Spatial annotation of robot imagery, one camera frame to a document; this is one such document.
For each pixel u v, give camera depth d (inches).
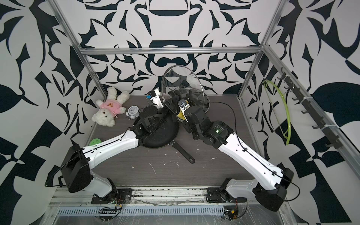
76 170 16.2
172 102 25.8
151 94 24.7
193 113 18.6
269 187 15.5
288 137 26.1
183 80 40.4
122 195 29.1
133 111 41.3
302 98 23.8
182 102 22.0
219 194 29.3
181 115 26.4
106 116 38.1
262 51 35.3
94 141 35.1
